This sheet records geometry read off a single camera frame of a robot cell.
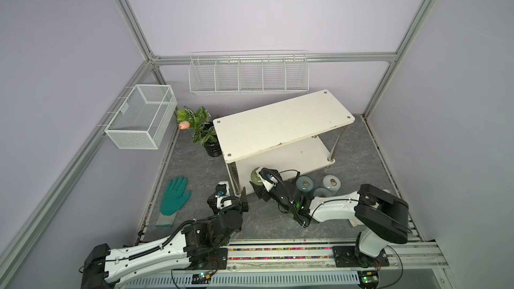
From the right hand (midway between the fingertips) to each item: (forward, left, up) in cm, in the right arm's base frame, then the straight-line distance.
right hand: (258, 174), depth 81 cm
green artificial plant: (+17, +25, +13) cm, 33 cm away
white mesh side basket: (+18, +49, +13) cm, 54 cm away
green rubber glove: (-2, +39, -14) cm, 42 cm away
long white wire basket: (+49, +5, +16) cm, 51 cm away
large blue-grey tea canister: (-2, -19, -6) cm, 20 cm away
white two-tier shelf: (+4, -15, +20) cm, 25 cm away
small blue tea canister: (-5, -26, -7) cm, 28 cm away
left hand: (-7, +9, 0) cm, 12 cm away
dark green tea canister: (-4, +1, +3) cm, 5 cm away
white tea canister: (-1, -31, -6) cm, 32 cm away
